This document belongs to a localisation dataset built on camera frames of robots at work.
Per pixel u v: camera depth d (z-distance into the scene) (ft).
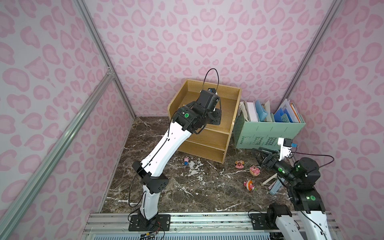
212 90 1.96
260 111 2.84
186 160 3.07
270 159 1.85
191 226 2.37
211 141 2.77
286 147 1.86
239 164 2.94
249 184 2.68
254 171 2.83
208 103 1.59
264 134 2.89
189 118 1.48
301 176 1.62
